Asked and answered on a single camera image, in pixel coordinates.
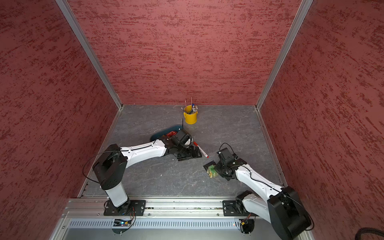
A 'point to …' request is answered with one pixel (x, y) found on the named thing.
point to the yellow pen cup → (190, 112)
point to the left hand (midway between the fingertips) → (195, 159)
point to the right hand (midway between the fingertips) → (217, 172)
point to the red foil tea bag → (171, 133)
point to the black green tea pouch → (211, 169)
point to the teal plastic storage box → (164, 132)
